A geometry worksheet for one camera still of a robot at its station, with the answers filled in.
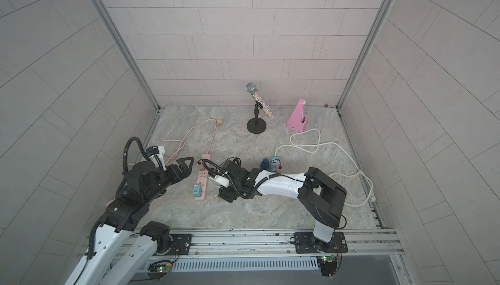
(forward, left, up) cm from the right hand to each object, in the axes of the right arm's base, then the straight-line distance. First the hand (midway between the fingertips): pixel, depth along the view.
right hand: (225, 187), depth 83 cm
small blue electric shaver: (+9, -18, +1) cm, 20 cm away
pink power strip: (+5, +10, 0) cm, 12 cm away
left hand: (+4, +10, +17) cm, 20 cm away
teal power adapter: (-2, +11, +4) cm, 12 cm away
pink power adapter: (+5, -24, +5) cm, 25 cm away
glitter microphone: (+34, -14, +25) cm, 45 cm away
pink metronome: (+32, -37, +4) cm, 49 cm away
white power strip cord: (+21, -36, -3) cm, 42 cm away
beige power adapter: (-2, +4, +22) cm, 23 cm away
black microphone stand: (+35, -15, -2) cm, 38 cm away
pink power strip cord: (+20, +25, 0) cm, 32 cm away
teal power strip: (+11, -22, -1) cm, 25 cm away
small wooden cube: (+38, +6, 0) cm, 38 cm away
